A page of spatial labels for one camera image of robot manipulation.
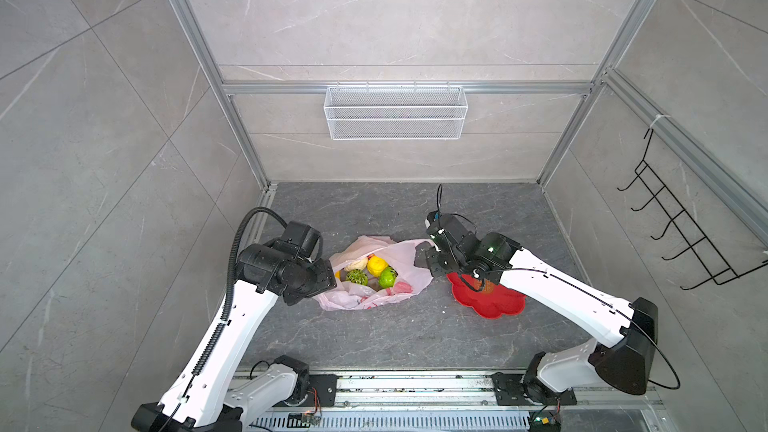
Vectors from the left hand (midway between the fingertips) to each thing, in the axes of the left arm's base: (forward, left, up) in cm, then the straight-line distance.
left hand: (324, 278), depth 70 cm
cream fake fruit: (+12, -7, -16) cm, 22 cm away
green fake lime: (+7, -15, -15) cm, 23 cm away
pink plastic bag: (+4, -22, -7) cm, 24 cm away
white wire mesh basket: (+57, -18, +8) cm, 60 cm away
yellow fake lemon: (+12, -12, -16) cm, 23 cm away
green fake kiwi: (+8, -6, -16) cm, 19 cm away
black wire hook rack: (-6, -84, +11) cm, 84 cm away
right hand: (+7, -27, -3) cm, 28 cm away
